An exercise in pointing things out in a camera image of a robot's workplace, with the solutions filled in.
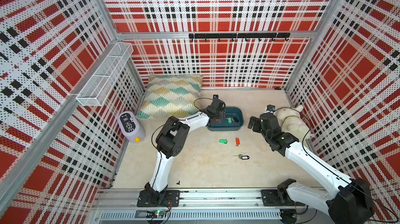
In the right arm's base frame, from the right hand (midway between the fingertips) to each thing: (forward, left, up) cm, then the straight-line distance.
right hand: (260, 119), depth 83 cm
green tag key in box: (+10, +14, -17) cm, 24 cm away
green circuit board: (-41, +52, -15) cm, 68 cm away
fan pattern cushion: (+19, +51, -1) cm, 55 cm away
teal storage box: (+10, +12, -17) cm, 23 cm away
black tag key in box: (+11, +10, -17) cm, 22 cm away
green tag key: (-4, +19, -17) cm, 26 cm away
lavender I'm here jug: (0, +73, -6) cm, 73 cm away
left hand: (+14, +20, -11) cm, 27 cm away
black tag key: (-14, +9, -17) cm, 24 cm away
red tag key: (-5, +10, -17) cm, 20 cm away
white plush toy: (+2, -20, -6) cm, 21 cm away
